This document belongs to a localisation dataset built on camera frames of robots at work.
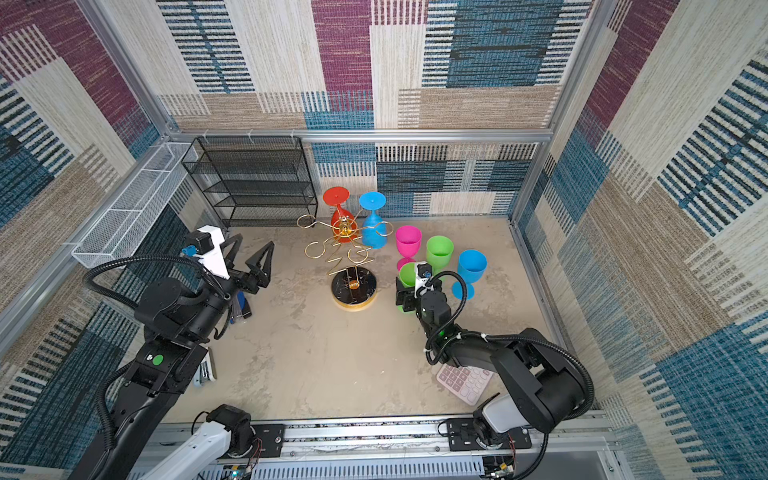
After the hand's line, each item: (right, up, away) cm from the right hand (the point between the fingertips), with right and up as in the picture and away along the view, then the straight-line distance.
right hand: (411, 279), depth 88 cm
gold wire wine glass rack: (-18, -4, +12) cm, 22 cm away
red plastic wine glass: (-18, +15, -10) cm, 26 cm away
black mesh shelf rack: (-54, +33, +21) cm, 67 cm away
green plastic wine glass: (+10, +9, +8) cm, 15 cm away
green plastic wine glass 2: (-1, +1, -1) cm, 2 cm away
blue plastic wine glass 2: (-11, +14, +4) cm, 18 cm away
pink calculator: (+14, -27, -7) cm, 31 cm away
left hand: (-33, +11, -28) cm, 45 cm away
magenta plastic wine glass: (0, +11, +9) cm, 14 cm away
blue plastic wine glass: (+18, +4, +2) cm, 19 cm away
